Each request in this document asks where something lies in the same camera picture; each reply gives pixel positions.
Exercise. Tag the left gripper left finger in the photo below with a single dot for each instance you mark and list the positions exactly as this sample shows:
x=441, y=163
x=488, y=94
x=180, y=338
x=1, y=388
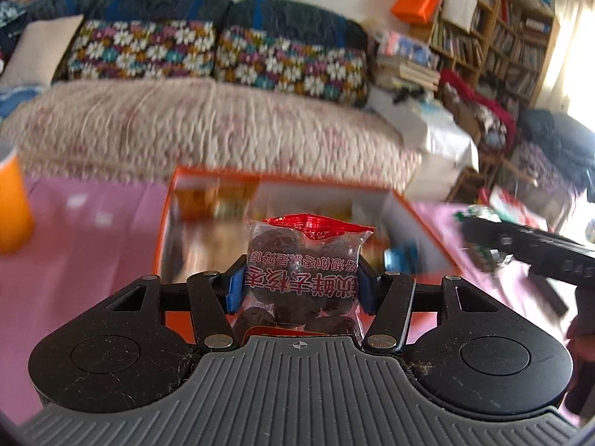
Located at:
x=213, y=296

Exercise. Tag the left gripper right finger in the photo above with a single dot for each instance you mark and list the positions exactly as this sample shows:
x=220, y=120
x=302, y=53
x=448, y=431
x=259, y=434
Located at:
x=388, y=299

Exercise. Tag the blue snack packet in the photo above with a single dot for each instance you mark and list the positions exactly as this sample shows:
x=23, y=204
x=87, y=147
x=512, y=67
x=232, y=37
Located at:
x=403, y=258

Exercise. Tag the dark red dates packet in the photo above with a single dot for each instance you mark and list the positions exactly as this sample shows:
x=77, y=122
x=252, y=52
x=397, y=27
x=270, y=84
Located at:
x=301, y=276

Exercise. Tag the person right hand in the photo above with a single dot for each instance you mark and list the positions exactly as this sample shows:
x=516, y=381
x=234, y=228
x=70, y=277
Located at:
x=580, y=398

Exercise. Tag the orange cardboard box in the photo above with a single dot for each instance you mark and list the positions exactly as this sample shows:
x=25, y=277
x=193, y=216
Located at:
x=188, y=248

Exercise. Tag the orange nut snack packet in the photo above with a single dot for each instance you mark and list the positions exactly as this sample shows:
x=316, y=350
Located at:
x=220, y=201

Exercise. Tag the quilted beige sofa cover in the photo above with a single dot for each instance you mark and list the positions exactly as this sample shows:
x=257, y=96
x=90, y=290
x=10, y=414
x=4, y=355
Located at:
x=141, y=130

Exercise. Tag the orange paper cup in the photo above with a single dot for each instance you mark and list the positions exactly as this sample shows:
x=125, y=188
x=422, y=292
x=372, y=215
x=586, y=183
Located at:
x=16, y=218

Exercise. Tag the stack of books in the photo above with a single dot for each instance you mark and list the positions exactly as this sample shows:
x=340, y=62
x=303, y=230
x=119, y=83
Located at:
x=401, y=62

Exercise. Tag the wooden bookshelf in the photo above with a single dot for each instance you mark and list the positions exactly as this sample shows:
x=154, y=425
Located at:
x=501, y=48

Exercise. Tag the right floral cushion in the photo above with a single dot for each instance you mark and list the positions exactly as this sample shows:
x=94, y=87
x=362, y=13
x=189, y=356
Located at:
x=257, y=59

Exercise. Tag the floral cushion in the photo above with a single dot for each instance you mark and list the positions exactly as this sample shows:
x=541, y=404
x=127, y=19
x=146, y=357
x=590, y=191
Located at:
x=257, y=59
x=142, y=49

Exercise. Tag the left floral cushion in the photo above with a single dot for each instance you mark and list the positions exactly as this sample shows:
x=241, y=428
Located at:
x=142, y=49

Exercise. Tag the orange paper bag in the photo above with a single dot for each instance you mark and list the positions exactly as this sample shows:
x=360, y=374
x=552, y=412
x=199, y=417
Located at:
x=415, y=11

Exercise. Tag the dark blue sofa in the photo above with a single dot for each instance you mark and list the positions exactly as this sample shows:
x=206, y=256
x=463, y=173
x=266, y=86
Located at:
x=295, y=20

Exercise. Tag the beige plain pillow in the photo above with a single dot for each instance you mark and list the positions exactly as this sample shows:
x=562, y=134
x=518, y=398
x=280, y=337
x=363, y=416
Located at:
x=39, y=51

